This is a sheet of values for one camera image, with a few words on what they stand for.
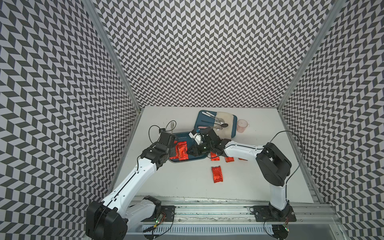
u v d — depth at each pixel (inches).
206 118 45.5
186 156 33.0
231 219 28.4
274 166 19.5
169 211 28.2
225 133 40.1
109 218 14.5
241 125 40.4
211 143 27.8
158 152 23.6
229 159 36.0
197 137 31.7
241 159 24.2
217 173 33.4
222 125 41.8
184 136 30.8
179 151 32.6
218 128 41.9
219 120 43.8
